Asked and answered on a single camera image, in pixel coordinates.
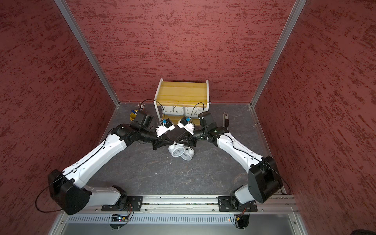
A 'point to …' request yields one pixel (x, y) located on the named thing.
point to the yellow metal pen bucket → (133, 114)
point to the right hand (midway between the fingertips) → (178, 142)
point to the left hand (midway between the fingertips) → (170, 144)
